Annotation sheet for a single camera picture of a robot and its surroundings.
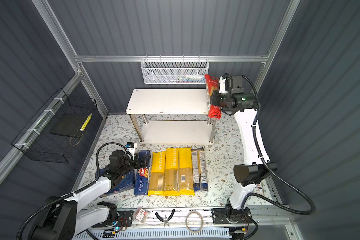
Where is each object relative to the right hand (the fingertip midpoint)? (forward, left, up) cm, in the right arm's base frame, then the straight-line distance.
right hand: (214, 97), depth 74 cm
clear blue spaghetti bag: (-27, +7, -36) cm, 46 cm away
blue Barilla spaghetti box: (-29, +39, -34) cm, 60 cm away
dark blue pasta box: (-30, +47, -31) cm, 64 cm away
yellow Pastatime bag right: (-29, +15, -36) cm, 49 cm away
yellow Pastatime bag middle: (-31, +23, -35) cm, 52 cm away
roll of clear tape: (-52, +12, -38) cm, 65 cm away
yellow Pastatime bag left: (-32, +31, -36) cm, 57 cm away
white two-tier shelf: (+2, +38, -4) cm, 38 cm away
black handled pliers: (-47, +25, -38) cm, 65 cm away
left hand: (-16, +39, -29) cm, 52 cm away
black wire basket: (-13, +79, -7) cm, 80 cm away
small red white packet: (-45, +37, -36) cm, 69 cm away
